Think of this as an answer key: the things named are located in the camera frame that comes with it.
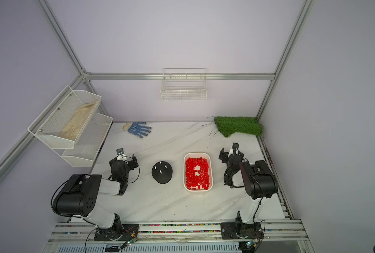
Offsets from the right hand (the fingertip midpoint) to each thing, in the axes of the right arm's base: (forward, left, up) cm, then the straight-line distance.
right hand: (231, 151), depth 98 cm
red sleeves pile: (-13, +22, -4) cm, 26 cm away
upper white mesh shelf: (0, +89, +28) cm, 93 cm away
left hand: (-4, +66, +1) cm, 66 cm away
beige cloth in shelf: (-2, +84, +26) cm, 88 cm away
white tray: (-4, +15, 0) cm, 16 cm away
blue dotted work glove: (+25, +67, -4) cm, 72 cm away
